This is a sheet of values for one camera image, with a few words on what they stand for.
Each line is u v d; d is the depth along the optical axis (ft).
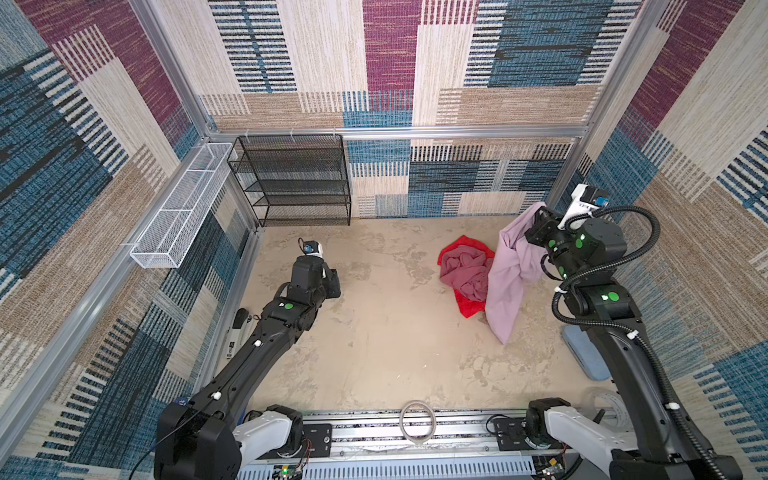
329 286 2.39
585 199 1.79
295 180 3.58
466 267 3.24
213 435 1.24
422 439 2.41
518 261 2.41
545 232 1.92
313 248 2.34
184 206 2.56
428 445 2.40
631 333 1.42
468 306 3.06
